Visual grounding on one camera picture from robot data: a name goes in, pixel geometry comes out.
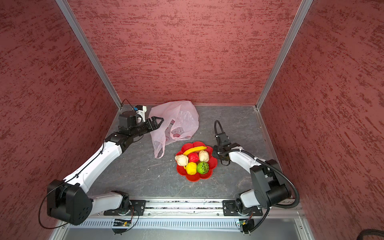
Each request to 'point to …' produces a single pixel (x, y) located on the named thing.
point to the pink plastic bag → (181, 121)
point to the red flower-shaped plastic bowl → (212, 162)
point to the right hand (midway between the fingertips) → (214, 156)
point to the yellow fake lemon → (191, 167)
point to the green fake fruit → (203, 167)
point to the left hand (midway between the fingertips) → (160, 123)
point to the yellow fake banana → (197, 148)
